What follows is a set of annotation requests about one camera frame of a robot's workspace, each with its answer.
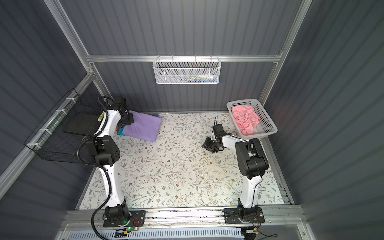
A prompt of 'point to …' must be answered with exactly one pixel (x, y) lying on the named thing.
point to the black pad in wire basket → (80, 123)
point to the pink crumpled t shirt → (246, 117)
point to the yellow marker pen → (100, 117)
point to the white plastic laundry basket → (265, 126)
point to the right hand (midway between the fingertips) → (205, 147)
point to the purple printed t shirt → (145, 126)
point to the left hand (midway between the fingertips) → (126, 122)
